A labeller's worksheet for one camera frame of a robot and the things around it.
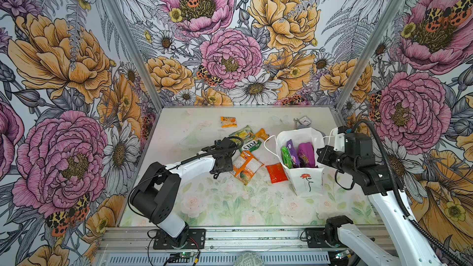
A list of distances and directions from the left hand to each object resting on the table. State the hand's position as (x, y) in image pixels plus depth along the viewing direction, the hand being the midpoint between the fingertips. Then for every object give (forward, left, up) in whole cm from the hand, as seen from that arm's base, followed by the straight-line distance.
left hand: (222, 171), depth 90 cm
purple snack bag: (+1, -38, +12) cm, 40 cm away
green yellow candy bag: (+17, -14, -1) cm, 22 cm away
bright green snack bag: (-1, -28, +14) cm, 32 cm away
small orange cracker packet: (+32, -2, -1) cm, 32 cm away
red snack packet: (-1, -26, -1) cm, 26 cm away
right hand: (-5, -38, +21) cm, 44 cm away
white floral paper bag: (-11, -35, +12) cm, 39 cm away
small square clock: (+32, -48, -1) cm, 57 cm away
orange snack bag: (+2, -11, 0) cm, 11 cm away
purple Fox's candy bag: (-1, -31, +16) cm, 35 cm away
